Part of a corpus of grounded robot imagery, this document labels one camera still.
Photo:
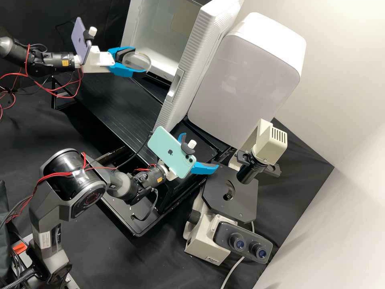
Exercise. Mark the white incubator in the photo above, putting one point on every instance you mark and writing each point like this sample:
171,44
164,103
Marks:
156,30

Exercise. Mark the petri dish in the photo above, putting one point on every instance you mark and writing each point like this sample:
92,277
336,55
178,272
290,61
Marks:
140,60

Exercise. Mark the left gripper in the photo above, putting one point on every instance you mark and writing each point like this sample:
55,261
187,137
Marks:
97,64

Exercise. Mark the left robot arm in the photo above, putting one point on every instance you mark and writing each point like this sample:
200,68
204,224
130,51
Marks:
54,58

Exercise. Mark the white box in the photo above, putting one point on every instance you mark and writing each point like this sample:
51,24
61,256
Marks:
246,75

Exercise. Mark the cream microscope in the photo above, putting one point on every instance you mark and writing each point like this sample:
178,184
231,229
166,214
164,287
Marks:
204,237

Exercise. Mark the wrist camera phone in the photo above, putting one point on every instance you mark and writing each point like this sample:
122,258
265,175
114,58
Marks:
79,39
168,150

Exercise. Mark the left wrist camera phone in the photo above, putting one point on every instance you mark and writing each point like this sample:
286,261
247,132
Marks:
79,39

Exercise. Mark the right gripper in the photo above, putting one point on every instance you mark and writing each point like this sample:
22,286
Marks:
172,176

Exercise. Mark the incubator door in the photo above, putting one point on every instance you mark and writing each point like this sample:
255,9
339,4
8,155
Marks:
192,75

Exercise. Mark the right wrist camera phone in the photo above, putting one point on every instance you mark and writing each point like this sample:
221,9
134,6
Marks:
168,150

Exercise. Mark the black tray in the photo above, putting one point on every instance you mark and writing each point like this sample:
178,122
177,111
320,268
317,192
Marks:
144,224

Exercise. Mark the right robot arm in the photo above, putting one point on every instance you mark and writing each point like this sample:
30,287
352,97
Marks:
72,177

